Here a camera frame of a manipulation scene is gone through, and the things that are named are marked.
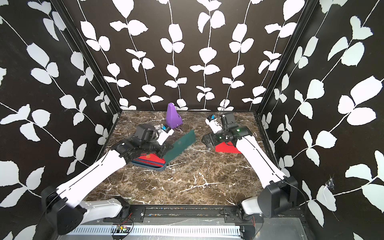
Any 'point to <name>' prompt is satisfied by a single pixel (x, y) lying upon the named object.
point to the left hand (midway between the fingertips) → (172, 144)
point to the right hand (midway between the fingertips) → (208, 134)
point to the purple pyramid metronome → (173, 118)
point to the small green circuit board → (122, 229)
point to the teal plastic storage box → (161, 168)
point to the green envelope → (180, 145)
